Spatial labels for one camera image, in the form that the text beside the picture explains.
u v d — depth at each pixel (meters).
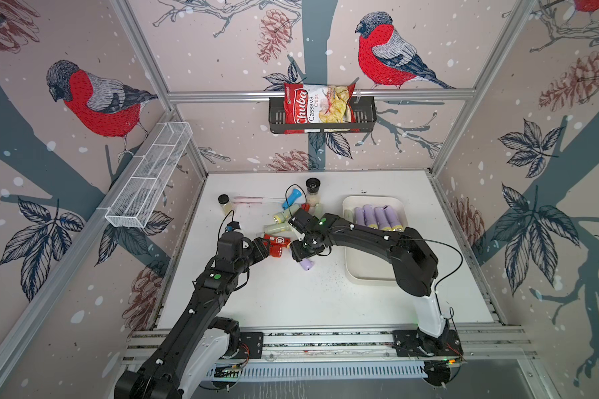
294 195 1.10
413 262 0.51
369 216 1.02
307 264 0.89
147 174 0.78
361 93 0.91
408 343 0.73
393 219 1.00
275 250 0.90
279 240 0.95
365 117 0.94
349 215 1.01
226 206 1.01
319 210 1.05
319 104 0.88
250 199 1.09
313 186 1.01
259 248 0.72
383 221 1.00
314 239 0.65
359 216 1.01
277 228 0.98
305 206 1.06
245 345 0.73
